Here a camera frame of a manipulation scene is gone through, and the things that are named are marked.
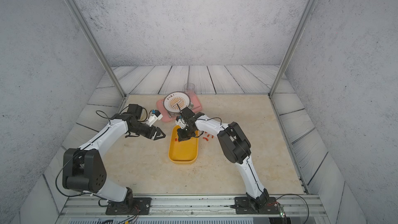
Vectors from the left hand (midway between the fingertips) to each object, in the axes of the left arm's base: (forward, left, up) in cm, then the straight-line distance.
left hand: (163, 134), depth 85 cm
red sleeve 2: (+6, -25, -12) cm, 28 cm away
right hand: (+1, -7, -8) cm, 11 cm away
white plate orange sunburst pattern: (+38, -3, -11) cm, 40 cm away
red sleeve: (+5, -28, -12) cm, 31 cm away
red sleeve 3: (+4, -23, -12) cm, 26 cm away
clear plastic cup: (+45, -12, -8) cm, 47 cm away
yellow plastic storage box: (-6, -11, -10) cm, 16 cm away
